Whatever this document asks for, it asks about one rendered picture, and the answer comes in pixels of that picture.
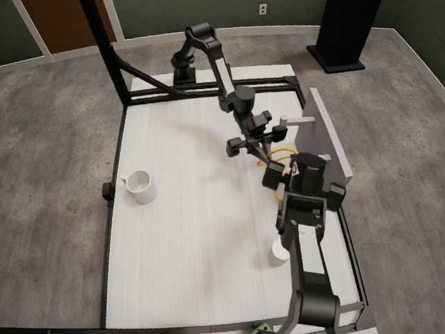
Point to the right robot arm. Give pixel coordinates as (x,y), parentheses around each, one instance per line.
(313,302)

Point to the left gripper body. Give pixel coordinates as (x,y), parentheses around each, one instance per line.
(276,131)

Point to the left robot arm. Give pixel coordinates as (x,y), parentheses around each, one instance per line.
(239,99)

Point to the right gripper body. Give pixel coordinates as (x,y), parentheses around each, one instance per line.
(273,176)

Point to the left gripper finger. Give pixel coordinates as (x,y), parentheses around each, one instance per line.
(254,149)
(266,145)

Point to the white cylinder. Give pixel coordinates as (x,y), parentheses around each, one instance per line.
(277,255)

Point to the white mug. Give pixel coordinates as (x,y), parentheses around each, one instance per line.
(138,181)

